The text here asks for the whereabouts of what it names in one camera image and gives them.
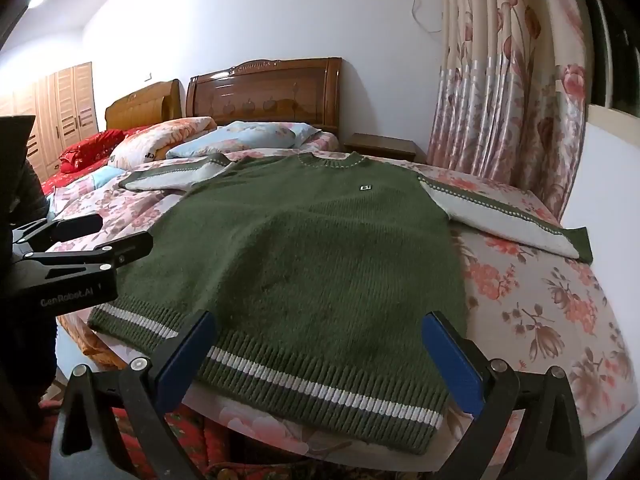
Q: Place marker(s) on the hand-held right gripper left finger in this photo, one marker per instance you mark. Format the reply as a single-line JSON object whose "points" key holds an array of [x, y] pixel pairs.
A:
{"points": [[185, 355]]}

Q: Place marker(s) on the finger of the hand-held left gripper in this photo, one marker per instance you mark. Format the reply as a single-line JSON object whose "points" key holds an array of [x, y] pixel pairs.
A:
{"points": [[125, 252], [75, 226]]}

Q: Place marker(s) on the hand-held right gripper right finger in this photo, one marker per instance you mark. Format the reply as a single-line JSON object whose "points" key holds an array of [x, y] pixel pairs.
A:
{"points": [[450, 360]]}

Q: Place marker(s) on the green knit sweater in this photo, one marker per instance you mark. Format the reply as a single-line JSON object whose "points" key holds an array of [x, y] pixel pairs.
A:
{"points": [[310, 260]]}

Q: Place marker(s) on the person's left forearm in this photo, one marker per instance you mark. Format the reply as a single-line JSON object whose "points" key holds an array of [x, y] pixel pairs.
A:
{"points": [[32, 190]]}

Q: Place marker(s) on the red blanket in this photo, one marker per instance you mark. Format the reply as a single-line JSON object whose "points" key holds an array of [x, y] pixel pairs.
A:
{"points": [[87, 150]]}

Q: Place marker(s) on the red patterned quilt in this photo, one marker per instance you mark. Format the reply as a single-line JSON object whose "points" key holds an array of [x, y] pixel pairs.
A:
{"points": [[190, 435]]}

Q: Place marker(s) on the floral bed sheet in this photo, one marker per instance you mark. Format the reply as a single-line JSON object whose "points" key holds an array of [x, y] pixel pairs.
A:
{"points": [[525, 300]]}

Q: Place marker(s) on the floral pillow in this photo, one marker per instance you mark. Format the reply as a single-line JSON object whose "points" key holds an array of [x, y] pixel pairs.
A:
{"points": [[160, 137]]}

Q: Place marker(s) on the wooden wardrobe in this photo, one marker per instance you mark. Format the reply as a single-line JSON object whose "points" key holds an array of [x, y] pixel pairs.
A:
{"points": [[65, 105]]}

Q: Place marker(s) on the small wooden headboard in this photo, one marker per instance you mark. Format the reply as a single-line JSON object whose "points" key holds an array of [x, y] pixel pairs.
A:
{"points": [[145, 107]]}

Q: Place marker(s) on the light blue pillow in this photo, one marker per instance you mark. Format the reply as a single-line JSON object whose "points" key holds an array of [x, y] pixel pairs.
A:
{"points": [[240, 137]]}

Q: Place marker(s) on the large glossy wooden headboard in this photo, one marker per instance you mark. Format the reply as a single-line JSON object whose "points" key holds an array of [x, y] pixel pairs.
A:
{"points": [[265, 95]]}

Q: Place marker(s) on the wooden nightstand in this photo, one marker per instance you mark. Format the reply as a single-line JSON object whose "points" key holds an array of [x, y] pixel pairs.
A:
{"points": [[385, 146]]}

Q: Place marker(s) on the floral curtain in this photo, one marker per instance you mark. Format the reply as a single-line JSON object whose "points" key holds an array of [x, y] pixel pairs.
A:
{"points": [[500, 85]]}

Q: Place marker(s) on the dark window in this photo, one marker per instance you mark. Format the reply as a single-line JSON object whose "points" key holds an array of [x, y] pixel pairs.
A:
{"points": [[615, 50]]}

